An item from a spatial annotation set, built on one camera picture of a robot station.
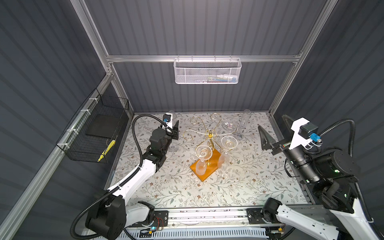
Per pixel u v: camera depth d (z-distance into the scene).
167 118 0.65
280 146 0.42
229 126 0.69
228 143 0.63
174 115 0.68
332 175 0.34
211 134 0.69
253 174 0.89
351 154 0.41
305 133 0.35
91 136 0.72
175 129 0.71
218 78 0.91
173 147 0.89
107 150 0.69
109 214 0.40
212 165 0.89
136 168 0.52
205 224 0.74
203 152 0.62
